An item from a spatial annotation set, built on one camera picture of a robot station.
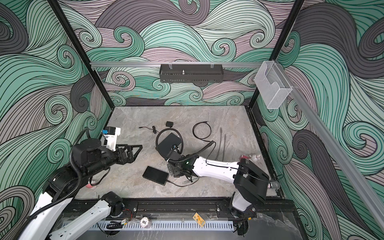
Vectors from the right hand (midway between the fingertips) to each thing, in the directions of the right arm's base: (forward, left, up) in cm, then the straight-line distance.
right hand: (177, 165), depth 83 cm
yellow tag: (-25, -12, -4) cm, 28 cm away
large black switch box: (+15, +10, -6) cm, 19 cm away
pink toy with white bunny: (+4, -44, +1) cm, 44 cm away
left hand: (-2, +16, +25) cm, 30 cm away
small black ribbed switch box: (-4, +12, -4) cm, 14 cm away
